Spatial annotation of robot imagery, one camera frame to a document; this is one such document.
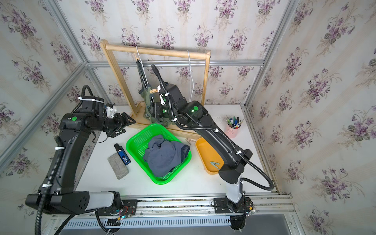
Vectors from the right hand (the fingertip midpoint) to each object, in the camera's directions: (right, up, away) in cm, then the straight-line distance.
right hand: (156, 109), depth 65 cm
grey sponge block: (-26, -33, +19) cm, 47 cm away
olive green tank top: (-8, +7, +14) cm, 18 cm away
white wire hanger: (+15, +28, +37) cm, 49 cm away
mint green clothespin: (+30, -32, +22) cm, 49 cm away
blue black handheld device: (-26, -26, +24) cm, 44 cm away
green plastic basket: (-18, -21, +30) cm, 40 cm away
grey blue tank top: (0, -25, +16) cm, 29 cm away
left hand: (-14, -7, +5) cm, 16 cm away
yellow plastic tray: (+27, -27, +27) cm, 46 cm away
